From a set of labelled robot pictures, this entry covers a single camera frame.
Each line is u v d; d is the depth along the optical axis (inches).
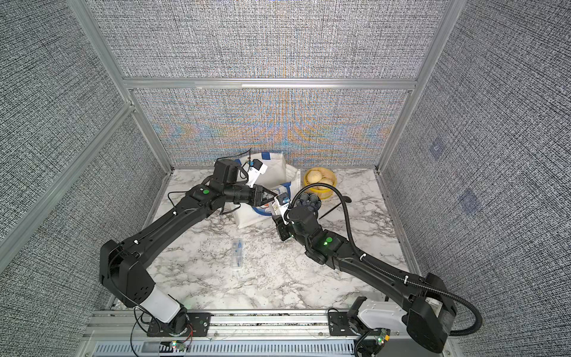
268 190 27.9
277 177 39.1
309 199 41.7
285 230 26.1
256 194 26.1
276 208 29.2
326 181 42.2
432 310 15.6
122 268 16.4
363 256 19.1
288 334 28.8
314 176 42.8
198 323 29.0
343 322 28.8
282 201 25.2
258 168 27.1
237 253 35.3
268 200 28.5
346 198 41.3
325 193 41.3
